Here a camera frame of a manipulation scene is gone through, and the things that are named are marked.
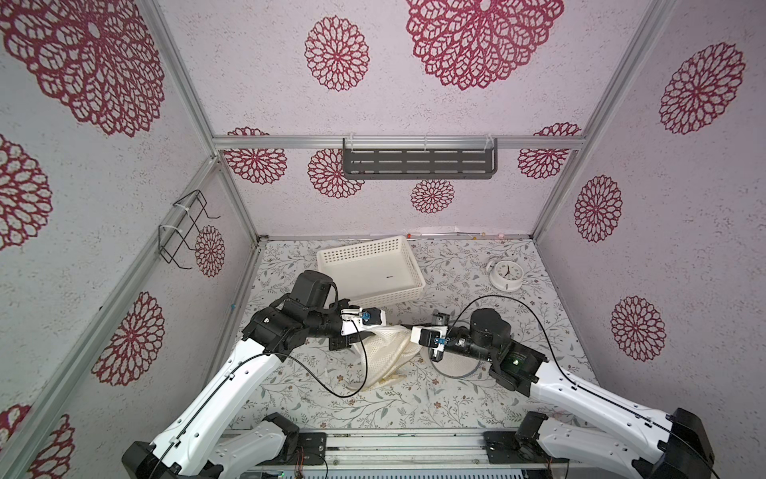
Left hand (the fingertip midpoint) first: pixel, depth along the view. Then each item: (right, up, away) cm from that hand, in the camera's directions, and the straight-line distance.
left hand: (366, 324), depth 69 cm
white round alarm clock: (+47, +10, +34) cm, 59 cm away
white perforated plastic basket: (0, +11, +44) cm, 45 cm away
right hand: (+10, +1, +1) cm, 10 cm away
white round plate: (+4, -7, -5) cm, 9 cm away
